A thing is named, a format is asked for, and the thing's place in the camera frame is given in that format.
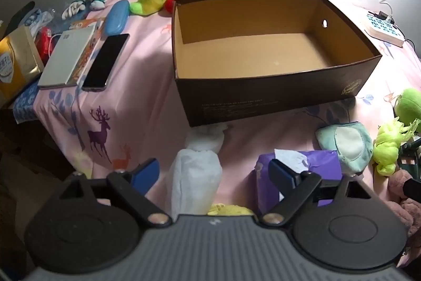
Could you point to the purple tissue pack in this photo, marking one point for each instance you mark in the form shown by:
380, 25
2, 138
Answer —
325, 165

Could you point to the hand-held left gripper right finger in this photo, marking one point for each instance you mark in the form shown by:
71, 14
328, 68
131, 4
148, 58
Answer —
279, 174

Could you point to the white notebook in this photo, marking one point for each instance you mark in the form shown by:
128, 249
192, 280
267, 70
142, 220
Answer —
65, 58

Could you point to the black plug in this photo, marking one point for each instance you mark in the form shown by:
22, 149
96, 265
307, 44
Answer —
383, 16

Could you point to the blue patterned cloth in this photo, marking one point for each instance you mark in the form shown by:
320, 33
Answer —
28, 100

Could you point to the yellow towel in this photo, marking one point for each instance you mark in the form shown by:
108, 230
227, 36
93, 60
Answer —
230, 210

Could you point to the white power strip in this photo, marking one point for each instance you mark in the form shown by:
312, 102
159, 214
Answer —
381, 29

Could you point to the orange book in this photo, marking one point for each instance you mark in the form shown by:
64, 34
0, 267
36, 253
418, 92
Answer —
90, 50

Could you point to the gold packaging bag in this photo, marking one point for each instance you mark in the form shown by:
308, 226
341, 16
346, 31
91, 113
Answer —
19, 63

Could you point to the neon yellow-green cloth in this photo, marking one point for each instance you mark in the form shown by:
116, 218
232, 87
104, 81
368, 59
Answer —
386, 142

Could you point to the round green plush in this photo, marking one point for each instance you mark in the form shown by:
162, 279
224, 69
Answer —
409, 106

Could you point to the pale teal fabric pad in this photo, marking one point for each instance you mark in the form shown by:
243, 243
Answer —
348, 144

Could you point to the blue glasses case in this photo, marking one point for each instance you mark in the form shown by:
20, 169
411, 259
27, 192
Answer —
116, 17

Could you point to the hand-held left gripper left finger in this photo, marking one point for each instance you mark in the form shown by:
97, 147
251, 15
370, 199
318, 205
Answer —
144, 172

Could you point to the white plastic bag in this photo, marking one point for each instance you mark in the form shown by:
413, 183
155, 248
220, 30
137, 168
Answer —
194, 175

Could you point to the black smartphone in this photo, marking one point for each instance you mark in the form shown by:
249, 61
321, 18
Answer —
103, 62

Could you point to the dark tripod stand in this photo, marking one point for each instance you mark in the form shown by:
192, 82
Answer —
411, 165

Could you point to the red packet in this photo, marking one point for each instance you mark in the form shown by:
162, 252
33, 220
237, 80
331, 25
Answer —
42, 44

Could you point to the brown cardboard box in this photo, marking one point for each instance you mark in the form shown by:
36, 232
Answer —
263, 103

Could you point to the clear plastic bag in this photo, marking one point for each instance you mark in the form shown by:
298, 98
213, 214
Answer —
37, 19

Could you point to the dark curved object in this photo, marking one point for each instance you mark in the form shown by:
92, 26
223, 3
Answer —
18, 17

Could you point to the pink plush toy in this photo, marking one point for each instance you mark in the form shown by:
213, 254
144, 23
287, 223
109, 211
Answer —
411, 215

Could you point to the pink printed tablecloth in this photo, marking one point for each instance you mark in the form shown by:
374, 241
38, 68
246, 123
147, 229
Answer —
138, 70

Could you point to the white gloves bundle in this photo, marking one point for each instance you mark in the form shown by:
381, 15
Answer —
74, 7

